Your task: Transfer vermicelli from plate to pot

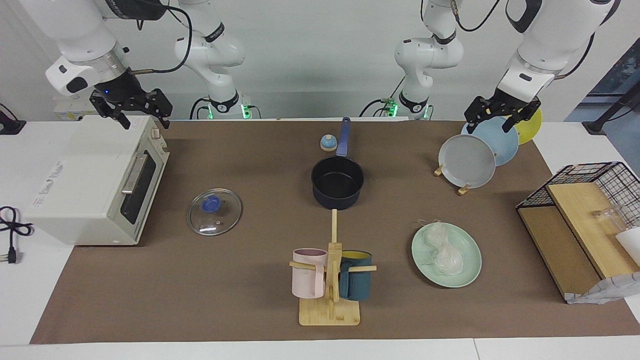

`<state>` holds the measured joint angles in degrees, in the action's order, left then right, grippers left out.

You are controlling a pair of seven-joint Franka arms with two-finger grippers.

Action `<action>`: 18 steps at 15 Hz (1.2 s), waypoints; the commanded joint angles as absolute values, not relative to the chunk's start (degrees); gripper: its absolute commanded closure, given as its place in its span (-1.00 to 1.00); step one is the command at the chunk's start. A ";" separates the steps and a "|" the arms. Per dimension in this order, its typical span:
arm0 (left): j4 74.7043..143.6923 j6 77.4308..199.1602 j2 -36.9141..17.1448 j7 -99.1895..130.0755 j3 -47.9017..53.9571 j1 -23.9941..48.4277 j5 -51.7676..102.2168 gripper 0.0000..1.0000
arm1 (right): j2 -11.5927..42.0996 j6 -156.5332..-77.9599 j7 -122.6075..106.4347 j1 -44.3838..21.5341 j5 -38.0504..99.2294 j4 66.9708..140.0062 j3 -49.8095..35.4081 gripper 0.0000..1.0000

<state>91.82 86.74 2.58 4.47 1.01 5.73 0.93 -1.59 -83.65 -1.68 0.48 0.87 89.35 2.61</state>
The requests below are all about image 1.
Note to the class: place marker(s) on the white cup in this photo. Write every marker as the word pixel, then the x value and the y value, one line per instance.
pixel 631 245

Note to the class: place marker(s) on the light bamboo board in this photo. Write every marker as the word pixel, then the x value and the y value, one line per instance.
pixel 585 220

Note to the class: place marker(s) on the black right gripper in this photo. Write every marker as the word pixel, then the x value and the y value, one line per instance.
pixel 125 92

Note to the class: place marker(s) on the black desk clamp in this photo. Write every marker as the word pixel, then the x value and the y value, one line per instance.
pixel 10 125

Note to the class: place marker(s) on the wooden plate rack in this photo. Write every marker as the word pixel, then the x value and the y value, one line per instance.
pixel 464 190

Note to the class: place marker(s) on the clear glass cup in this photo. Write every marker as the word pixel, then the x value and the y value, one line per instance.
pixel 610 217

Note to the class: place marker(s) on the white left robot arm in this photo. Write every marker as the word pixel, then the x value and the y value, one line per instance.
pixel 550 40

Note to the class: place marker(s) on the light green plate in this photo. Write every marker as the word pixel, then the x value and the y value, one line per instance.
pixel 470 272

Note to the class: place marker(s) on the white toaster oven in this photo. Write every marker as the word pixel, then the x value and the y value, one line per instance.
pixel 85 185

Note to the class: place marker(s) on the dark teal mug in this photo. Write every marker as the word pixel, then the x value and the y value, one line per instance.
pixel 357 285

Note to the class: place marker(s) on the wooden mug tree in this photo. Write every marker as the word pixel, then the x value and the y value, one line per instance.
pixel 330 312

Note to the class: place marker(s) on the white power strip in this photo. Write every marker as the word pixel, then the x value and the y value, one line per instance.
pixel 67 107

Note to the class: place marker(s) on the small blue wooden bell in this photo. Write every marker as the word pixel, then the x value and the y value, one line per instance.
pixel 328 144

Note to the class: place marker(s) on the brown table mat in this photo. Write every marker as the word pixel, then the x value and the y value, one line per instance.
pixel 200 290

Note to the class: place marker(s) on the dark blue saucepan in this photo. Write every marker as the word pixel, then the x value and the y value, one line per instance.
pixel 337 187

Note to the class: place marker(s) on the yellow plate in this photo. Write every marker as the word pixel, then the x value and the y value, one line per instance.
pixel 532 130

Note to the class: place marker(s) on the patterned plastic bag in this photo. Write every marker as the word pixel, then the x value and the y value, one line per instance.
pixel 610 290

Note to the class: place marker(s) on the light blue plate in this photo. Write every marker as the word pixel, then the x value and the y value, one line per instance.
pixel 500 142

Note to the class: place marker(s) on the glass lid blue knob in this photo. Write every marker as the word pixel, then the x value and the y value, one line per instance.
pixel 215 215

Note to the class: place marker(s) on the grey plate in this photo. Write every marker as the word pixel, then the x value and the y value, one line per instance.
pixel 465 162

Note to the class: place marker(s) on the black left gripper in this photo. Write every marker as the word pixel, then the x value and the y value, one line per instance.
pixel 500 106

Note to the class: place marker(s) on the black metal stand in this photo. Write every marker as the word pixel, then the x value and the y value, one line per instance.
pixel 605 117

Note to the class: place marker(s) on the pink mug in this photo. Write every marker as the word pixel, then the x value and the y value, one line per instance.
pixel 307 280

